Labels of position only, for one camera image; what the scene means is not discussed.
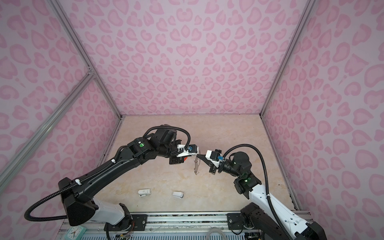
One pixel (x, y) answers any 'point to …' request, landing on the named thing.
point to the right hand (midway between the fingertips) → (199, 154)
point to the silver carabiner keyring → (197, 164)
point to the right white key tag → (178, 194)
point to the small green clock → (75, 233)
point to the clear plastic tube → (215, 229)
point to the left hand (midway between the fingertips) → (190, 149)
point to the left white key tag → (143, 193)
